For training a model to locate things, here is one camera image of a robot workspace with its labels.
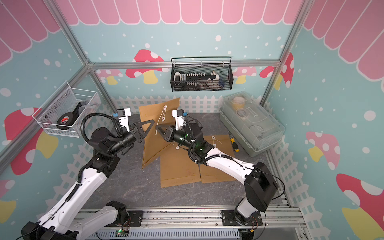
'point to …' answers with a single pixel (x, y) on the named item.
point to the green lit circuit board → (121, 233)
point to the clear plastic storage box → (253, 128)
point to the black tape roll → (66, 119)
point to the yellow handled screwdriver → (234, 143)
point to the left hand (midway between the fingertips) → (155, 124)
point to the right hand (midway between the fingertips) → (155, 128)
